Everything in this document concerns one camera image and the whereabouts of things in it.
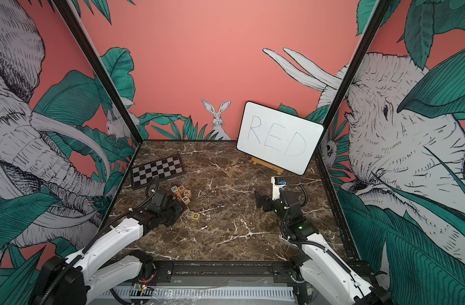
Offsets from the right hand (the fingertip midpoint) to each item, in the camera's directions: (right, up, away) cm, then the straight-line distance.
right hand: (262, 187), depth 80 cm
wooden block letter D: (-30, -14, +6) cm, 34 cm away
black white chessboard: (-63, +3, +21) cm, 66 cm away
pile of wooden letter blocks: (-38, -5, +13) cm, 41 cm away
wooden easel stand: (+6, +9, +24) cm, 27 cm away
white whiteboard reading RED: (+13, +22, +14) cm, 29 cm away
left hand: (-34, -9, +6) cm, 36 cm away
